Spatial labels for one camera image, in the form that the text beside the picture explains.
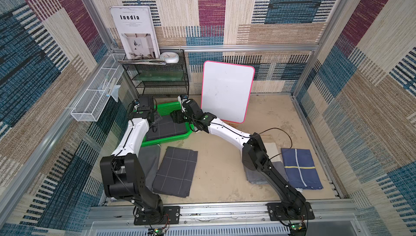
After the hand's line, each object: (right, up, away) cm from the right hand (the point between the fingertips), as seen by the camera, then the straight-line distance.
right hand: (173, 112), depth 90 cm
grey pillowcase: (+42, -32, -7) cm, 54 cm away
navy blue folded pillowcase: (+67, -29, -5) cm, 73 cm away
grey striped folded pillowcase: (-13, -25, 0) cm, 28 cm away
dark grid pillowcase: (-7, -9, +10) cm, 15 cm away
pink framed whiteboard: (+30, +13, +3) cm, 32 cm away
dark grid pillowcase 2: (+2, -32, -5) cm, 33 cm away
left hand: (-12, -3, -2) cm, 13 cm away
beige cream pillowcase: (+45, -15, -25) cm, 54 cm away
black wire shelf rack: (-8, +18, +4) cm, 20 cm away
